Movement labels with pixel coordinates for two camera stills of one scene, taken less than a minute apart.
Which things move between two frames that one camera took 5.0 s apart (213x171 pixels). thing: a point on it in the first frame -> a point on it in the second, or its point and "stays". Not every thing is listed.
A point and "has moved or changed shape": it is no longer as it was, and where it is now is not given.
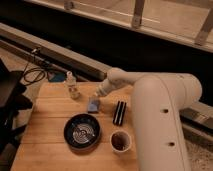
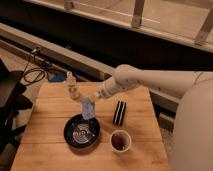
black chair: [11, 99] stays
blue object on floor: [56, 76] stays
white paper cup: [120, 141] stays
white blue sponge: [93, 104] has moved or changed shape
